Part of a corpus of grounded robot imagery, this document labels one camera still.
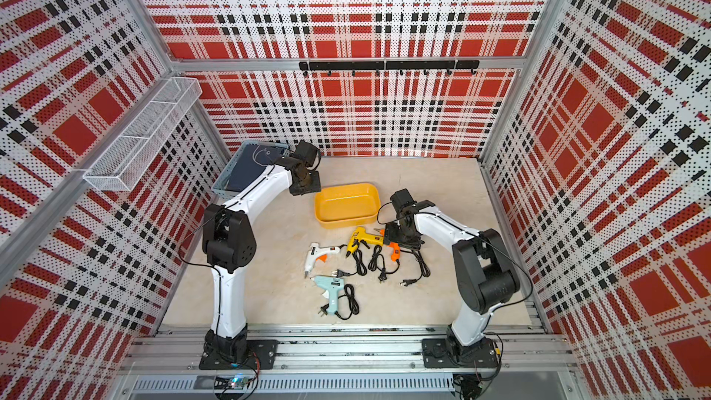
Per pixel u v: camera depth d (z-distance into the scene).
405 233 0.77
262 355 0.74
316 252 0.91
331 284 0.84
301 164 0.73
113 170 0.68
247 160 1.12
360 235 0.95
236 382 0.69
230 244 0.56
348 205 1.11
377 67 0.89
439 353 0.73
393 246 0.93
